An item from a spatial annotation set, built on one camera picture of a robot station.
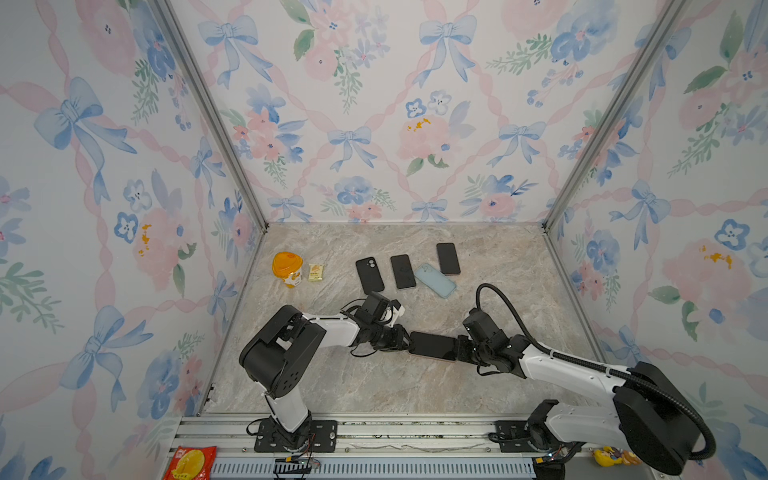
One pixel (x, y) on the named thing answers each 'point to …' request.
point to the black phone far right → (448, 259)
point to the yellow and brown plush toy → (609, 456)
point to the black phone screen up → (433, 345)
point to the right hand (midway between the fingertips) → (451, 347)
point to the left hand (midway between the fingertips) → (413, 345)
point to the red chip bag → (191, 463)
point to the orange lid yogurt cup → (287, 266)
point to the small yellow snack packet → (316, 272)
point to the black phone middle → (403, 271)
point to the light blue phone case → (436, 280)
